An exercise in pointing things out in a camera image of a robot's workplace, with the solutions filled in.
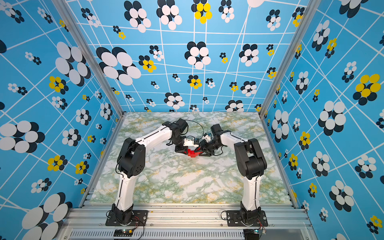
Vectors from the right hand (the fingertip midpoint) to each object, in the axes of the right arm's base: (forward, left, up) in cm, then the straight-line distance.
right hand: (199, 152), depth 93 cm
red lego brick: (-1, +6, +1) cm, 6 cm away
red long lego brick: (-1, +2, 0) cm, 3 cm away
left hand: (+3, +7, 0) cm, 8 cm away
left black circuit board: (-41, +37, -7) cm, 56 cm away
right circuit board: (-41, -25, -4) cm, 48 cm away
